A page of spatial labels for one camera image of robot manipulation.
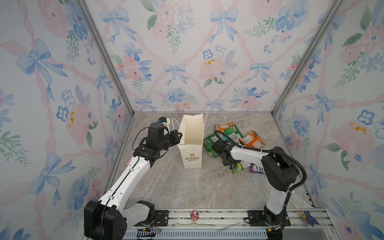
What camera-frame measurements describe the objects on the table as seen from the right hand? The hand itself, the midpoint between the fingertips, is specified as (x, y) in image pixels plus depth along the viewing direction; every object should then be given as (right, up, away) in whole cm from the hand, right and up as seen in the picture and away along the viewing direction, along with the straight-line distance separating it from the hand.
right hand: (232, 158), depth 94 cm
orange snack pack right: (+15, +11, +6) cm, 20 cm away
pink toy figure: (-24, -23, -23) cm, 40 cm away
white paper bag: (-25, +19, -14) cm, 34 cm away
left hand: (-30, +17, -18) cm, 38 cm away
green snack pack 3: (+4, -3, -6) cm, 7 cm away
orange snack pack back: (-4, +20, +12) cm, 23 cm away
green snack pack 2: (-15, +9, +4) cm, 18 cm away
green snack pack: (+3, +16, +6) cm, 17 cm away
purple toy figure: (+31, -23, -21) cm, 44 cm away
